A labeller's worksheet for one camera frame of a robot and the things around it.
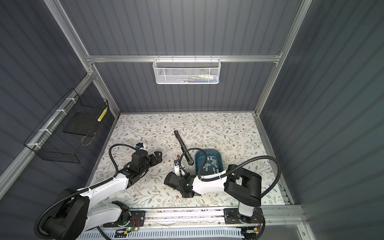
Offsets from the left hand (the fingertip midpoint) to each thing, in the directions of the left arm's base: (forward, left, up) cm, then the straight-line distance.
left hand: (156, 155), depth 89 cm
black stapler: (+3, -18, -7) cm, 20 cm away
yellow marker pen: (+14, +27, +21) cm, 37 cm away
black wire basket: (0, +42, +21) cm, 47 cm away
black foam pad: (+11, +36, +19) cm, 42 cm away
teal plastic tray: (-1, -26, -4) cm, 27 cm away
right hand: (-12, -12, -5) cm, 18 cm away
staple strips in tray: (-4, -35, -5) cm, 35 cm away
